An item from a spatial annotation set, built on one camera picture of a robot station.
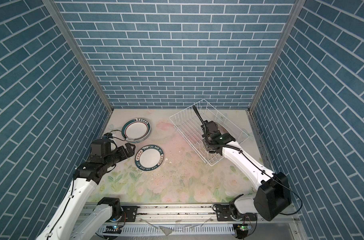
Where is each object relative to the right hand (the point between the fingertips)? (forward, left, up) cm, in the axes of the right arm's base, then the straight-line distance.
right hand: (211, 137), depth 84 cm
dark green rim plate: (+13, +54, -16) cm, 57 cm away
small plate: (-7, +38, -16) cm, 42 cm away
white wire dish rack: (+22, +16, -15) cm, 31 cm away
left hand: (-11, +43, +2) cm, 45 cm away
